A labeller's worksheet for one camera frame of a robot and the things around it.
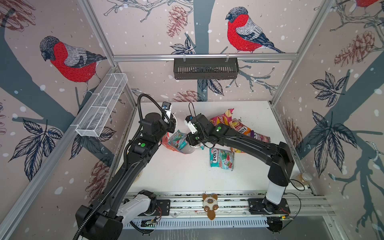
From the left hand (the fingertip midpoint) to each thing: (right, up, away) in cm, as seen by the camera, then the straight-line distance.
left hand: (171, 113), depth 71 cm
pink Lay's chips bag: (+31, -3, +22) cm, 39 cm away
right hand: (+6, -15, +8) cm, 18 cm away
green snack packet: (+27, -27, +15) cm, 41 cm away
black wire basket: (+19, +32, +34) cm, 50 cm away
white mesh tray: (-38, -4, 0) cm, 38 cm away
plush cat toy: (+19, -45, +1) cm, 49 cm away
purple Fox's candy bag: (+54, -15, +24) cm, 61 cm away
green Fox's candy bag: (+1, -16, +20) cm, 26 cm away
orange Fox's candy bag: (+43, -10, +29) cm, 53 cm away
